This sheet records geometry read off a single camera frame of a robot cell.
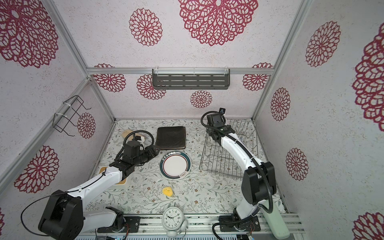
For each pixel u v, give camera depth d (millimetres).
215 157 972
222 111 745
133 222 748
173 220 715
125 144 649
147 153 752
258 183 450
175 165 952
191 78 958
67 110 766
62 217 406
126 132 1078
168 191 820
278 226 709
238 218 640
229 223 744
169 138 1089
